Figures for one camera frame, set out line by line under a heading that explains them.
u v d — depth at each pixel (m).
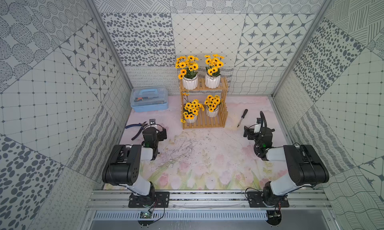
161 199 0.75
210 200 0.76
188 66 0.76
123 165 0.46
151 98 1.10
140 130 0.98
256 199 0.73
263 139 0.73
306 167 0.46
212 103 0.95
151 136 0.74
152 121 0.83
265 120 0.73
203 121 1.05
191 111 0.91
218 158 0.88
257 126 0.82
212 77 0.80
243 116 1.07
